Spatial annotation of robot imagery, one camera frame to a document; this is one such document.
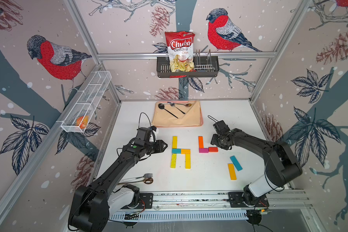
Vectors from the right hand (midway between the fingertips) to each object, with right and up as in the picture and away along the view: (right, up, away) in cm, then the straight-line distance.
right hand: (214, 141), depth 93 cm
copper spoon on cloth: (-17, +25, +22) cm, 38 cm away
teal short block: (-25, -6, -1) cm, 26 cm away
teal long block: (+11, -12, -6) cm, 17 cm away
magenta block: (-7, -6, -1) cm, 9 cm away
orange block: (-9, -2, +1) cm, 9 cm away
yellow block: (-27, -11, -6) cm, 30 cm away
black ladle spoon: (-38, +24, +21) cm, 50 cm away
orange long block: (+8, -16, -10) cm, 20 cm away
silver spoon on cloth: (-29, +26, +23) cm, 45 cm away
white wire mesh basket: (-74, +17, -23) cm, 80 cm away
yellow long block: (-18, -11, -6) cm, 22 cm away
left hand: (-31, +2, -11) cm, 33 cm away
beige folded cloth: (-25, +18, +18) cm, 36 cm away
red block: (-2, -4, -3) cm, 6 cm away
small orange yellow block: (-20, -6, -2) cm, 21 cm away
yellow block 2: (-27, -1, +2) cm, 27 cm away
